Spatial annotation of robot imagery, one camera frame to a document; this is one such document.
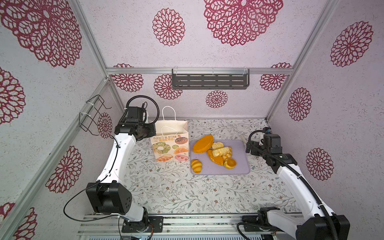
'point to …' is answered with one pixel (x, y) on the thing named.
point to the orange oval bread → (218, 159)
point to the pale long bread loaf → (221, 151)
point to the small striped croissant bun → (196, 165)
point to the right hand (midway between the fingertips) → (256, 142)
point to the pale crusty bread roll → (216, 145)
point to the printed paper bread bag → (171, 141)
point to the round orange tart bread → (230, 163)
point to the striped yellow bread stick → (229, 155)
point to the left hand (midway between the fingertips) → (153, 133)
